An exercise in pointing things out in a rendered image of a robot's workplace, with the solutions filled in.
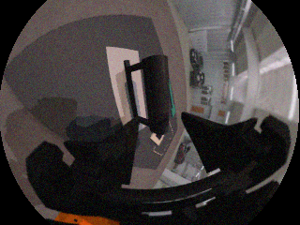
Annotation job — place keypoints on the dark grey rectangular mat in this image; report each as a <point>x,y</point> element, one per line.
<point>63,80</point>

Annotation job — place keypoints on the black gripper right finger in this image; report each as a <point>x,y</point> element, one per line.
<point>213,140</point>

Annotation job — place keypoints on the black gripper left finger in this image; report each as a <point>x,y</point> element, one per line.
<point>116,152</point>

